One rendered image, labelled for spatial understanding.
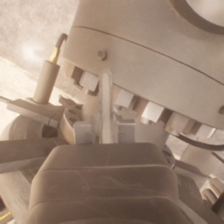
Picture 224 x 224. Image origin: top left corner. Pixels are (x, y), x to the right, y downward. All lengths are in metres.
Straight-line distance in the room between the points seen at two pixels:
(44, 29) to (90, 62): 1.01
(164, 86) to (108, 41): 0.14
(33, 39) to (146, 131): 1.11
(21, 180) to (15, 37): 1.17
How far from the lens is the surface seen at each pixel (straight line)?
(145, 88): 0.30
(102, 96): 0.16
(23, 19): 1.42
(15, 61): 1.42
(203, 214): 0.55
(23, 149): 0.42
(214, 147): 0.67
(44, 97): 0.81
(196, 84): 0.33
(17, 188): 0.40
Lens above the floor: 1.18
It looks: 76 degrees down
